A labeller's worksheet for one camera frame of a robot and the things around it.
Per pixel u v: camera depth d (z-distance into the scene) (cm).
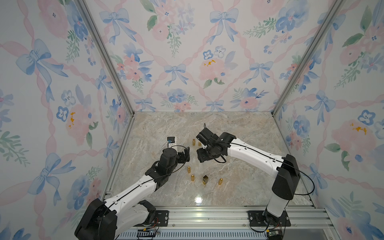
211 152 67
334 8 69
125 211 46
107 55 86
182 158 72
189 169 88
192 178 85
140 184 52
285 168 46
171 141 70
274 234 73
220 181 82
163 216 75
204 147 61
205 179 86
